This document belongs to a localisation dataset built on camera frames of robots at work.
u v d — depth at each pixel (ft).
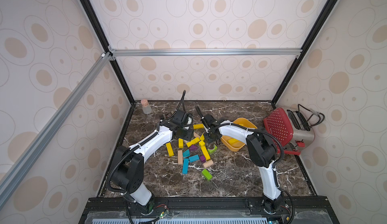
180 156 2.94
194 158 2.95
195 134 3.28
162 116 3.48
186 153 2.97
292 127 2.72
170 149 3.03
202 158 2.93
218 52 2.98
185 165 2.86
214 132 2.40
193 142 3.11
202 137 3.16
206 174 2.72
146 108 3.60
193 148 3.08
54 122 1.81
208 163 2.86
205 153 3.01
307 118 2.91
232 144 2.95
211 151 2.99
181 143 3.10
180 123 2.21
